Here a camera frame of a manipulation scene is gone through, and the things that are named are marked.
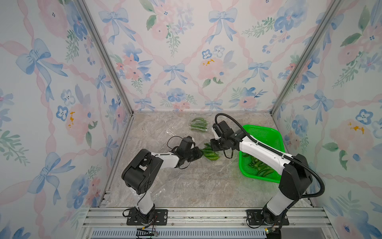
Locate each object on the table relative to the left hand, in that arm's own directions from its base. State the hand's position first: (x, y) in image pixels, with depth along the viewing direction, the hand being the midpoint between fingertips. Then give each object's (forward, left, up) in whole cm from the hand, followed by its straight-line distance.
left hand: (205, 152), depth 92 cm
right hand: (0, -4, +8) cm, 9 cm away
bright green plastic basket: (+11, -43, +1) cm, 44 cm away
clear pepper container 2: (0, -3, -1) cm, 3 cm away
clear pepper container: (+25, +3, -2) cm, 25 cm away
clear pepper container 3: (+18, +20, -4) cm, 27 cm away
